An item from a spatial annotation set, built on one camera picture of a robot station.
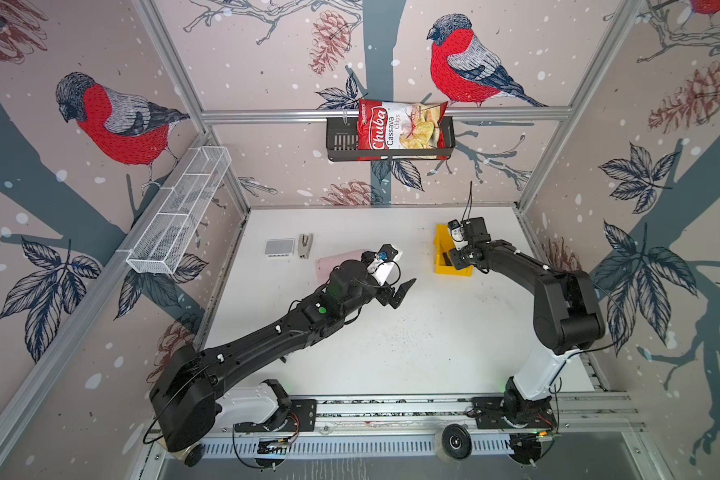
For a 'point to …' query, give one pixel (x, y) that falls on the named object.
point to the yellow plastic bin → (442, 243)
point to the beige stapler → (305, 241)
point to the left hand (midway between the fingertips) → (400, 267)
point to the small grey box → (280, 247)
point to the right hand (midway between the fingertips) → (458, 256)
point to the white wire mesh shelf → (167, 237)
